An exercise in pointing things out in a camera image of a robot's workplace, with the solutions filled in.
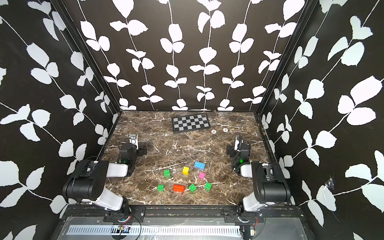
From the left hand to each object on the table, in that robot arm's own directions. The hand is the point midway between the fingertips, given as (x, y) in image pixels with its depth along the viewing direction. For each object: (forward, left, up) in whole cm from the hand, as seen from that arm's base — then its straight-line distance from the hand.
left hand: (137, 140), depth 94 cm
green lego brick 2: (-28, -17, -6) cm, 34 cm away
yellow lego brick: (-20, -31, -5) cm, 37 cm away
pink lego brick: (-22, -41, -6) cm, 47 cm away
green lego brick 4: (-30, -43, -4) cm, 53 cm away
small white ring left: (+11, -52, -8) cm, 53 cm away
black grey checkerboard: (+17, -34, -5) cm, 39 cm away
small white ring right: (+12, -60, -8) cm, 62 cm away
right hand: (-3, -64, -1) cm, 64 cm away
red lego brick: (-29, -27, -6) cm, 40 cm away
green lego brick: (-21, -20, -4) cm, 30 cm away
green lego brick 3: (-30, -35, -4) cm, 46 cm away
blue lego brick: (-16, -39, -6) cm, 43 cm away
